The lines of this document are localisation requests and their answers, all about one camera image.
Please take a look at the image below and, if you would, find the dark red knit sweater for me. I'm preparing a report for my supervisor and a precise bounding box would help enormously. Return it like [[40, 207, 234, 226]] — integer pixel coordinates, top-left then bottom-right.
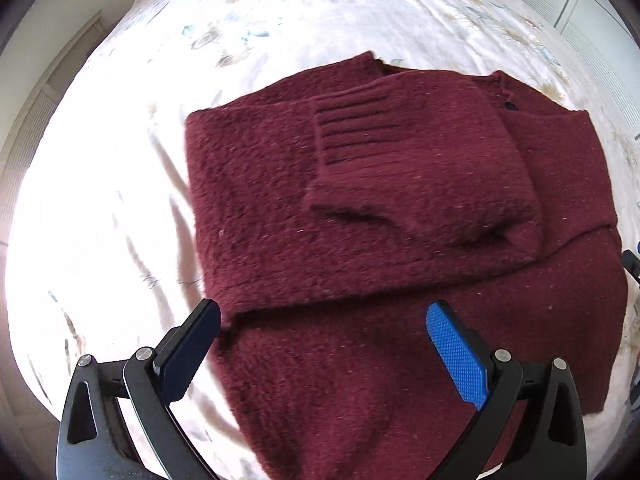
[[186, 53, 628, 479]]

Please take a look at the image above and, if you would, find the white louvered wardrobe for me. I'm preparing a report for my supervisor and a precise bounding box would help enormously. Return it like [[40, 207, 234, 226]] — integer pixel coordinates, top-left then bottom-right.
[[523, 0, 639, 138]]

